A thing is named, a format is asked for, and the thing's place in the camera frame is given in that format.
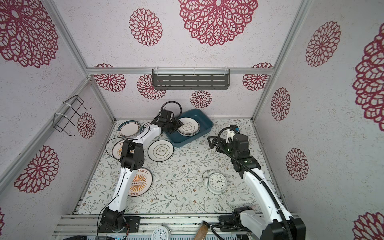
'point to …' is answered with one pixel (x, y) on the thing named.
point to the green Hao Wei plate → (144, 127)
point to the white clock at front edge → (161, 233)
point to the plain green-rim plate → (129, 128)
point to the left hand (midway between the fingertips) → (181, 126)
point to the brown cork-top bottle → (202, 232)
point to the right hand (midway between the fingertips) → (214, 137)
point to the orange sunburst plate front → (141, 182)
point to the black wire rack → (60, 121)
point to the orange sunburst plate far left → (117, 150)
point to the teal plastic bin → (177, 140)
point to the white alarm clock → (216, 182)
